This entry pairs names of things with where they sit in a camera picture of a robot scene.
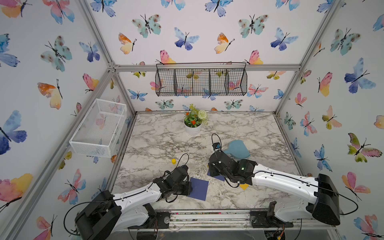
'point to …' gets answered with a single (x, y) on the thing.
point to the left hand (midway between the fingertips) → (194, 188)
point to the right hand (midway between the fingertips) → (210, 163)
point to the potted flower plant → (193, 120)
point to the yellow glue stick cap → (173, 161)
